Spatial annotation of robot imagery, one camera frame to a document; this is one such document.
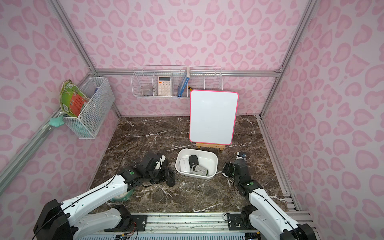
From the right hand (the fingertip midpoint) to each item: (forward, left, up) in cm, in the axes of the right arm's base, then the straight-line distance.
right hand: (230, 163), depth 87 cm
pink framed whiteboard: (+23, +10, +16) cm, 29 cm away
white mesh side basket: (+6, +71, +28) cm, 76 cm away
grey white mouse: (-3, +18, -3) cm, 19 cm away
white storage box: (+5, +12, -5) cm, 14 cm away
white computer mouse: (0, +26, -3) cm, 27 cm away
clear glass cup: (+39, +52, +21) cm, 68 cm away
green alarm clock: (-19, +57, -2) cm, 60 cm away
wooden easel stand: (+14, +11, -2) cm, 17 cm away
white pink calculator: (+41, +40, +25) cm, 62 cm away
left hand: (-8, +31, +5) cm, 32 cm away
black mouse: (+3, +22, -3) cm, 22 cm away
